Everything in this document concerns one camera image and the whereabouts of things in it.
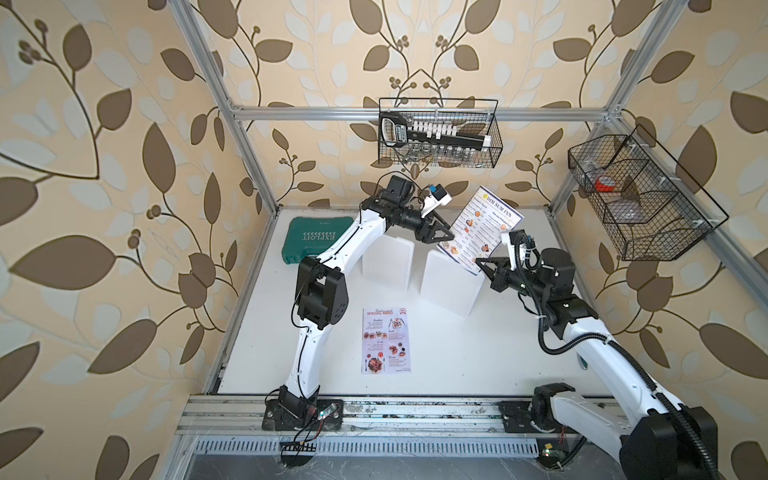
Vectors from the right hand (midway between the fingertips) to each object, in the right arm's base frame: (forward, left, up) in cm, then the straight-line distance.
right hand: (477, 260), depth 77 cm
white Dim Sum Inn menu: (+5, 0, +6) cm, 8 cm away
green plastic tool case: (+24, +51, -16) cm, 59 cm away
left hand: (+10, +8, +3) cm, 13 cm away
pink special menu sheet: (-13, +25, -23) cm, 37 cm away
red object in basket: (+17, -37, +8) cm, 42 cm away
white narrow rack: (+9, +23, -12) cm, 28 cm away
